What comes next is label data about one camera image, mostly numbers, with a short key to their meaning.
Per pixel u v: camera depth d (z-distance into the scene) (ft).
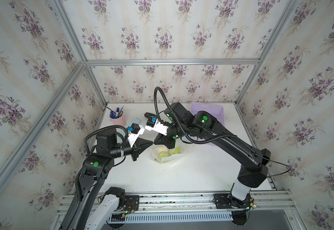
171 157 2.45
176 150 2.78
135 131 1.71
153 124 1.71
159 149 2.84
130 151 1.79
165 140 1.76
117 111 3.31
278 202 2.44
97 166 1.46
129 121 3.48
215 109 3.85
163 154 2.62
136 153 1.77
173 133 1.73
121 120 3.31
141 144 1.88
